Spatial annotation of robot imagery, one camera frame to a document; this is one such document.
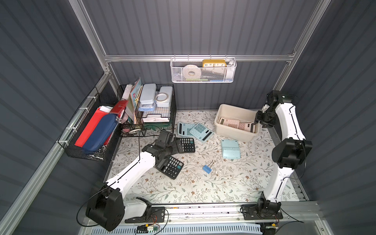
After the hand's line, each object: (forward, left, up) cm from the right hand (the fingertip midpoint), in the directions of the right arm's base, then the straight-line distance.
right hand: (262, 127), depth 86 cm
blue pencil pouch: (-15, +84, +14) cm, 87 cm away
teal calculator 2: (+8, +35, -16) cm, 39 cm away
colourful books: (+16, +79, +12) cm, 81 cm away
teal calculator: (+11, +48, -16) cm, 52 cm away
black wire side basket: (+6, +94, +17) cm, 96 cm away
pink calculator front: (+14, +10, -14) cm, 23 cm away
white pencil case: (+23, +71, +7) cm, 75 cm away
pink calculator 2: (+20, +19, -16) cm, 32 cm away
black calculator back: (-2, +45, -17) cm, 48 cm away
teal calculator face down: (-5, +16, -16) cm, 24 cm away
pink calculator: (+11, +4, -12) cm, 17 cm away
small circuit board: (-49, +64, -18) cm, 83 cm away
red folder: (0, +81, +14) cm, 82 cm away
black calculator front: (-18, +55, -17) cm, 60 cm away
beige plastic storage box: (+29, +8, -18) cm, 35 cm away
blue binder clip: (-19, +32, -17) cm, 41 cm away
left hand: (-11, +51, -5) cm, 53 cm away
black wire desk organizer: (+12, +68, +3) cm, 69 cm away
